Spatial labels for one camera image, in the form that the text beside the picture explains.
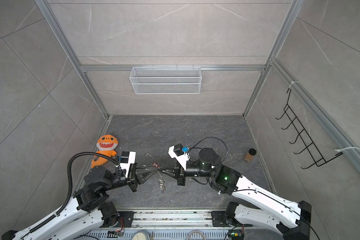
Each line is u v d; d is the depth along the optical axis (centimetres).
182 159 49
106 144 93
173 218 75
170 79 99
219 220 73
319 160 58
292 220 39
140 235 66
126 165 48
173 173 53
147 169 52
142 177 52
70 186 47
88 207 48
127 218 73
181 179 49
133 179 48
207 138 107
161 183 57
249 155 90
